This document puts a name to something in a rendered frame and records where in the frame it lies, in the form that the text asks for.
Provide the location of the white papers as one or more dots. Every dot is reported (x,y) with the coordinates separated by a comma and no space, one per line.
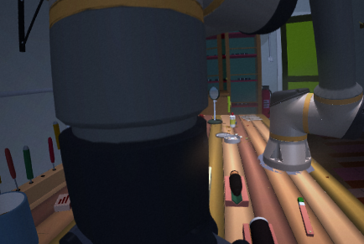
(251,117)

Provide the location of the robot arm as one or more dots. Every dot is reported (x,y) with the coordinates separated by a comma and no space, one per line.
(128,70)

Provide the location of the grey round plate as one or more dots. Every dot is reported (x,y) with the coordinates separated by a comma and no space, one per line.
(223,135)

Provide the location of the white bottle red cap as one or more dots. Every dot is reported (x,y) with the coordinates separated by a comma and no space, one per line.
(232,121)

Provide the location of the green door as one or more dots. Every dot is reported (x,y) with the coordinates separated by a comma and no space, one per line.
(301,50)

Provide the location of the grey wall conduit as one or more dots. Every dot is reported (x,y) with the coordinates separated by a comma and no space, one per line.
(25,94)

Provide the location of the pink cradle block green wedge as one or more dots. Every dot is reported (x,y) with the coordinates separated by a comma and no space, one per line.
(240,201)

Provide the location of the yellow-green stick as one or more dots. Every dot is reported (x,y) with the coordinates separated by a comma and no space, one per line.
(229,104)

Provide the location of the red fire extinguisher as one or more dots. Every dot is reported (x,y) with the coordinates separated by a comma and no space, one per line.
(266,101)

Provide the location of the red and white small box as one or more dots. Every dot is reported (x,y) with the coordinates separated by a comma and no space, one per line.
(62,202)

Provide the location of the thick black clarinet joint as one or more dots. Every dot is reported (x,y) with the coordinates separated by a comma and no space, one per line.
(261,232)

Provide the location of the round mirror on stand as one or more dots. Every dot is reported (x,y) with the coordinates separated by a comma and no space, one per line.
(213,93)

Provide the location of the grey round dish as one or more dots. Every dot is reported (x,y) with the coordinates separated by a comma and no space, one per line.
(233,139)

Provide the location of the pink strip green end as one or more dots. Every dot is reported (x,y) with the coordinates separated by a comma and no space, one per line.
(305,218)

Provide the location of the blue cylinder container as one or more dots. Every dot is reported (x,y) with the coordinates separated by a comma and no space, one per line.
(14,220)

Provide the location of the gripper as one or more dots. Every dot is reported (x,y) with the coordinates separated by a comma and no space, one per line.
(136,192)

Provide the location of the wooden tool rack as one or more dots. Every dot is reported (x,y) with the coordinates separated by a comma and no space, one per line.
(45,182)

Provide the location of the wooden wall shelf black brackets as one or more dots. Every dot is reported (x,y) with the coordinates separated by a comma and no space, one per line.
(24,13)

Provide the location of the wooden shelf unit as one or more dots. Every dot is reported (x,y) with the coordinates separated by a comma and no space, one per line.
(241,67)

